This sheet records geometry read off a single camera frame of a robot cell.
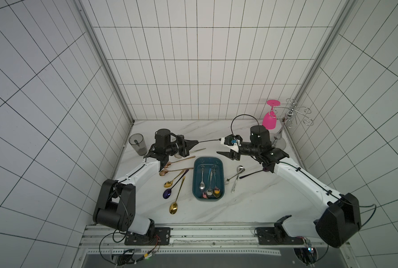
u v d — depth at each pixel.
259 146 0.59
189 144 0.77
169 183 0.88
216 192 0.83
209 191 0.85
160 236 0.73
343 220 0.40
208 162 0.98
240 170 0.94
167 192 0.86
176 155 0.79
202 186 0.88
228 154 0.67
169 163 0.96
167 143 0.68
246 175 0.92
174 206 0.81
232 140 0.61
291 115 0.85
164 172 0.94
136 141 0.89
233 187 0.87
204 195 0.84
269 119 0.97
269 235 0.73
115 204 0.45
